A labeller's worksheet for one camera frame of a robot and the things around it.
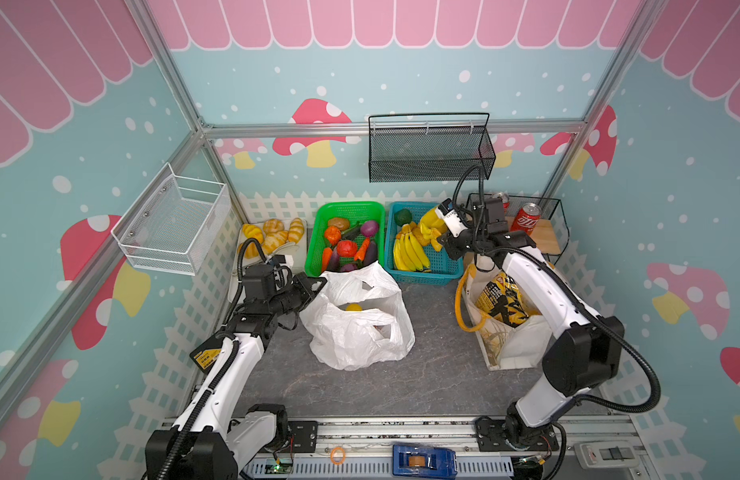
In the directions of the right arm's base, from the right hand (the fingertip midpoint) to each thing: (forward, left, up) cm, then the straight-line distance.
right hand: (442, 235), depth 84 cm
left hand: (-14, +31, -4) cm, 35 cm away
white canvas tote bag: (-27, -14, -6) cm, 31 cm away
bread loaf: (+23, +68, -22) cm, 75 cm away
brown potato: (+26, +33, -20) cm, 47 cm away
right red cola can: (+6, -26, +1) cm, 26 cm away
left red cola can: (+11, -21, +1) cm, 24 cm away
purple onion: (+21, +22, -18) cm, 35 cm away
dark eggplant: (+7, +34, -21) cm, 41 cm away
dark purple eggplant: (+9, +21, -19) cm, 30 cm away
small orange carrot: (+10, +25, -20) cm, 34 cm away
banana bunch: (+11, +7, -22) cm, 26 cm away
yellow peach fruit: (-10, +26, -23) cm, 36 cm away
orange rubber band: (-50, +28, -25) cm, 62 cm away
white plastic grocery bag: (-26, +22, +1) cm, 35 cm away
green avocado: (+25, +9, -16) cm, 31 cm away
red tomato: (+10, +29, -17) cm, 35 cm away
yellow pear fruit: (+9, +1, -4) cm, 9 cm away
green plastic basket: (+29, +28, -17) cm, 44 cm away
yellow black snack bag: (-15, -16, -9) cm, 24 cm away
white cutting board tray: (+13, +49, -24) cm, 56 cm away
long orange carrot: (+12, +37, -22) cm, 45 cm away
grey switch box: (-50, -36, -23) cm, 65 cm away
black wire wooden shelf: (+10, -39, -10) cm, 41 cm away
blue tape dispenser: (-51, +9, -19) cm, 55 cm away
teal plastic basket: (+6, -5, -24) cm, 25 cm away
